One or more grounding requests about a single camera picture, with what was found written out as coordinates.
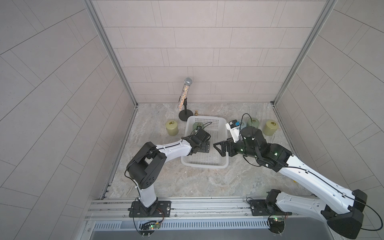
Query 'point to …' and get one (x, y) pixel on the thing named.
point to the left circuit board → (148, 228)
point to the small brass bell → (196, 113)
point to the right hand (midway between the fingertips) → (219, 144)
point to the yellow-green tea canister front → (172, 127)
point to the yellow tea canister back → (270, 127)
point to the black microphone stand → (184, 114)
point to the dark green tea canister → (253, 121)
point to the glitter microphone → (184, 93)
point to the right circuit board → (276, 225)
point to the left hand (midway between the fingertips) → (203, 144)
